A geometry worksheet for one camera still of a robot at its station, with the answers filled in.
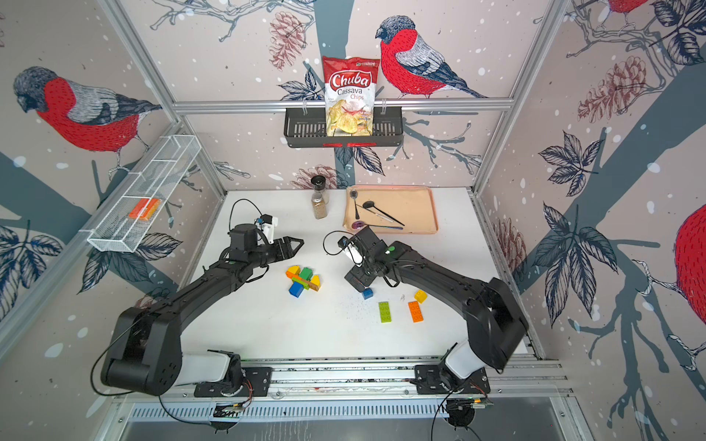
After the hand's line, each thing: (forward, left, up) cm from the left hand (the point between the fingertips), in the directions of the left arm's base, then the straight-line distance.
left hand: (301, 238), depth 86 cm
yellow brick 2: (-14, -39, -14) cm, 43 cm away
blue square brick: (-11, +2, -14) cm, 18 cm away
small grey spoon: (+33, -16, -14) cm, 39 cm away
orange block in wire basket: (-3, +38, +17) cm, 41 cm away
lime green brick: (-19, -27, -15) cm, 36 cm away
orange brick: (-19, -37, -14) cm, 44 cm away
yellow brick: (-4, +4, -14) cm, 15 cm away
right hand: (-7, -20, -4) cm, 21 cm away
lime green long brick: (-10, 0, -13) cm, 16 cm away
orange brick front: (-6, +5, -13) cm, 15 cm away
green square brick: (-6, 0, -13) cm, 14 cm away
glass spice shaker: (+23, -3, -6) cm, 24 cm away
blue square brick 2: (-13, -22, -13) cm, 28 cm away
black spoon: (+28, -23, -14) cm, 39 cm away
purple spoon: (+18, -18, -16) cm, 30 cm away
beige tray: (+26, -32, -16) cm, 44 cm away
